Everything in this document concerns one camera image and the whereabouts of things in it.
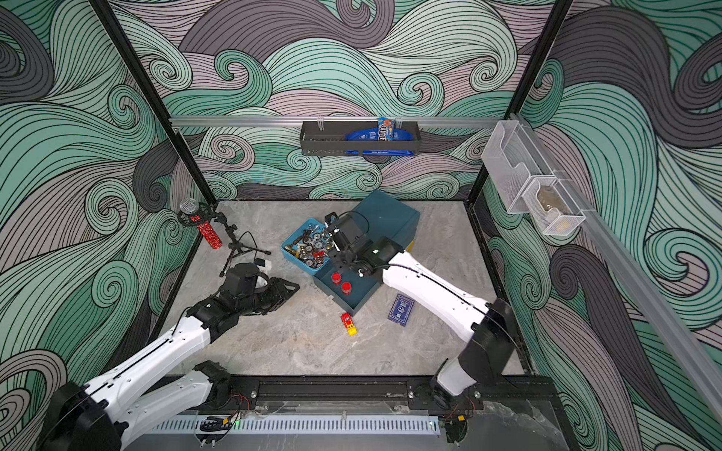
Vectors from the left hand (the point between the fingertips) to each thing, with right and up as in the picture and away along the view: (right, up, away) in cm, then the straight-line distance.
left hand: (299, 286), depth 78 cm
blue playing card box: (+31, -10, +9) cm, 34 cm away
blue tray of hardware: (-2, +8, +26) cm, 27 cm away
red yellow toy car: (+14, -13, +7) cm, 20 cm away
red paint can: (+10, -1, +14) cm, 17 cm away
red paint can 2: (+13, -4, +12) cm, 18 cm away
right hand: (+13, +11, 0) cm, 17 cm away
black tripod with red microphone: (-34, +21, +5) cm, 40 cm away
